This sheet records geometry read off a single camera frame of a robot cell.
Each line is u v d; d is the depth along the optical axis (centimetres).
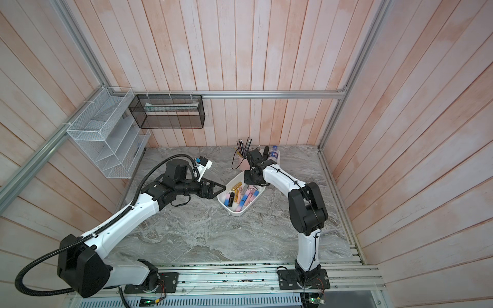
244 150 104
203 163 69
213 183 66
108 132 75
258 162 75
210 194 66
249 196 97
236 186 101
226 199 95
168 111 102
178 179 61
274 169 65
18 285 37
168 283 73
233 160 114
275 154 107
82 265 40
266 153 110
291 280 73
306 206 52
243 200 95
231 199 95
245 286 73
